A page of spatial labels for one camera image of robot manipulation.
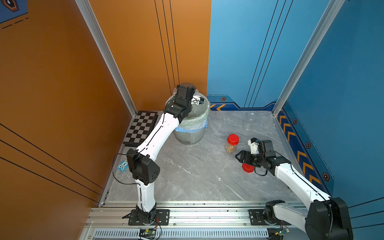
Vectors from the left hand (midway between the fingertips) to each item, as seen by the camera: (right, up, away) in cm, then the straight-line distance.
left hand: (176, 86), depth 78 cm
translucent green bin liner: (+10, -17, +1) cm, 20 cm away
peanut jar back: (+32, -36, +19) cm, 52 cm away
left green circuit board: (-12, -73, -7) cm, 74 cm away
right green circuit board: (+50, -71, -8) cm, 88 cm away
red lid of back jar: (+32, -29, +11) cm, 45 cm away
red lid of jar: (+40, -46, +9) cm, 62 cm away
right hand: (+36, -39, +8) cm, 53 cm away
